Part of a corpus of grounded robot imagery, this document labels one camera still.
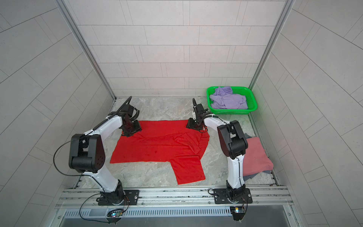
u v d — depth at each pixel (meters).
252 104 1.04
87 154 0.46
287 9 0.72
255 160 0.79
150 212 1.05
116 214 0.64
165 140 0.92
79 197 0.71
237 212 0.68
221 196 0.71
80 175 0.79
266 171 0.79
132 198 0.71
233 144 0.52
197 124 0.75
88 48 0.87
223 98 1.08
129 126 0.77
